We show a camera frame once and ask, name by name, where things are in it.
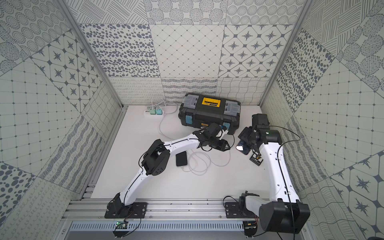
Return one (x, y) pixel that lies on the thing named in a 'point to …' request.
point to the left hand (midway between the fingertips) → (226, 142)
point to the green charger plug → (153, 111)
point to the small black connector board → (256, 158)
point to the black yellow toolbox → (201, 111)
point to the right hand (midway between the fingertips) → (247, 141)
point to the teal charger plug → (159, 111)
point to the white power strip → (147, 113)
